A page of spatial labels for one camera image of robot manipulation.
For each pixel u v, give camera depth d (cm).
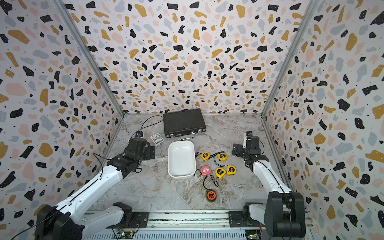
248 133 78
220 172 88
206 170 90
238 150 80
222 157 95
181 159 95
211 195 78
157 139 105
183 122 110
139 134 70
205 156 95
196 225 73
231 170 90
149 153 75
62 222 37
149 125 65
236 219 73
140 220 73
